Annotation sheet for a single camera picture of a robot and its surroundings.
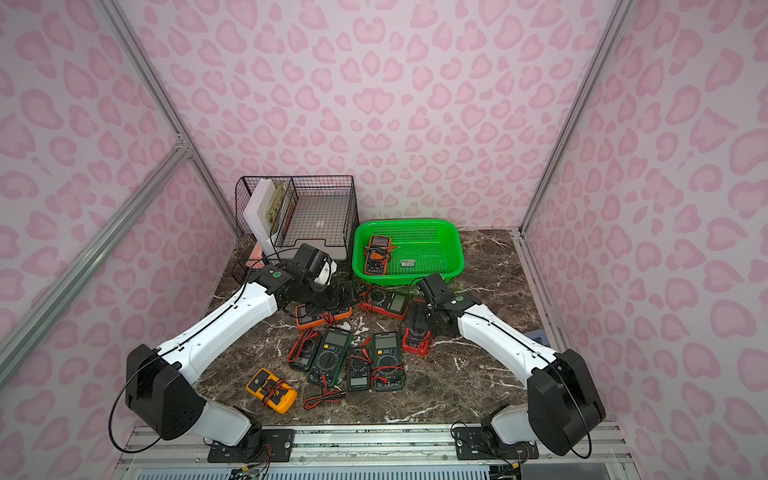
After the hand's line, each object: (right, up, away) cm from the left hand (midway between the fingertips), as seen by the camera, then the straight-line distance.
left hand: (349, 298), depth 80 cm
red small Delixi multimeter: (+18, -12, +6) cm, 23 cm away
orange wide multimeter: (-15, -7, +13) cm, 21 cm away
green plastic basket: (+15, +13, +34) cm, 39 cm away
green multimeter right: (+10, -18, +4) cm, 21 cm away
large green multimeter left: (-6, -18, +6) cm, 20 cm away
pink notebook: (-36, +11, +24) cm, 45 cm away
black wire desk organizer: (-26, +35, +24) cm, 50 cm away
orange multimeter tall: (+6, +12, +26) cm, 29 cm away
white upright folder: (-31, +32, +16) cm, 47 cm away
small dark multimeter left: (-14, -15, +6) cm, 22 cm away
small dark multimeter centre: (+2, -19, +2) cm, 19 cm away
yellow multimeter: (-22, -23, 0) cm, 32 cm away
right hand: (+19, -7, +5) cm, 21 cm away
